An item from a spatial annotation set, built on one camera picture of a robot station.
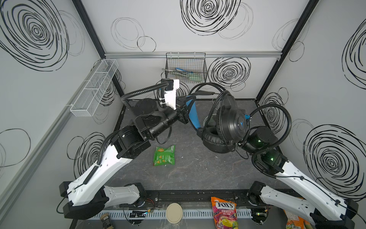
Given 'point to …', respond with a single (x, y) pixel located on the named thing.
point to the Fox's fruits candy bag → (225, 213)
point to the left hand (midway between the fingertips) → (194, 97)
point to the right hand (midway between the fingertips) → (210, 122)
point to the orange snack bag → (295, 222)
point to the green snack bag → (162, 156)
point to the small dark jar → (105, 220)
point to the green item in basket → (196, 77)
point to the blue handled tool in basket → (183, 70)
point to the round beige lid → (174, 213)
